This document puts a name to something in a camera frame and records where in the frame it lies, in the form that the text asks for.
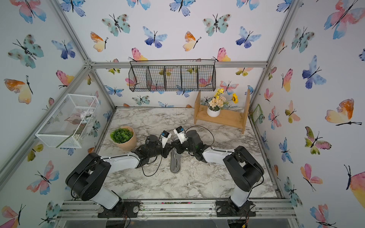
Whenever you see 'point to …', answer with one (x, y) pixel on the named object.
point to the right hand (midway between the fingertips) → (172, 142)
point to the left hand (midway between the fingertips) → (174, 144)
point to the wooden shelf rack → (236, 118)
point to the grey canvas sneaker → (175, 161)
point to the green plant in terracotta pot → (124, 137)
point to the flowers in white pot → (218, 102)
